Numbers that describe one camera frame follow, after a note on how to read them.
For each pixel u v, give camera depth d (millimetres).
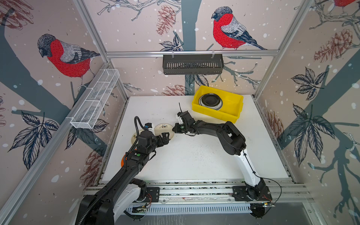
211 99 1140
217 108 1074
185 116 832
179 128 901
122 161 589
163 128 1007
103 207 389
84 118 694
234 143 587
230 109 1097
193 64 1041
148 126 743
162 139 755
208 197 729
